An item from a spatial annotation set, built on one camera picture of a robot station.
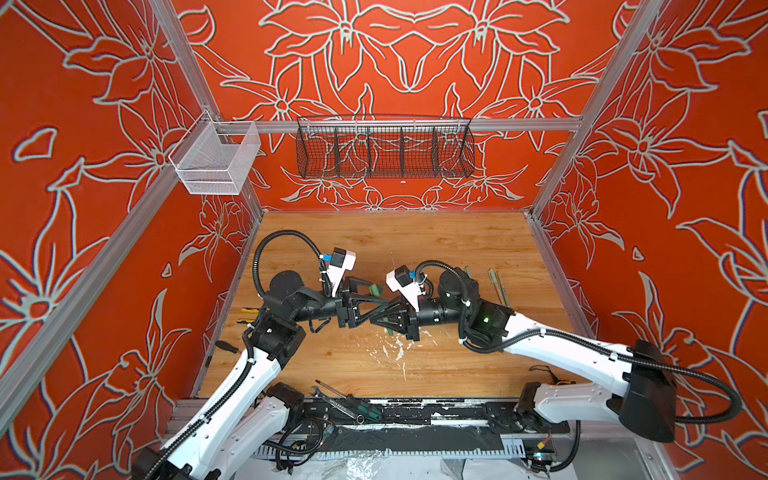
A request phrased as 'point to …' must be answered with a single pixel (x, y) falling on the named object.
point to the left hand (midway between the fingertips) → (382, 299)
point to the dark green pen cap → (374, 289)
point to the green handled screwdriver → (366, 409)
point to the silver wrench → (357, 417)
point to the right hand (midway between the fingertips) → (370, 322)
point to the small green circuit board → (541, 456)
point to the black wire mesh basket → (385, 147)
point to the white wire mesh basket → (214, 157)
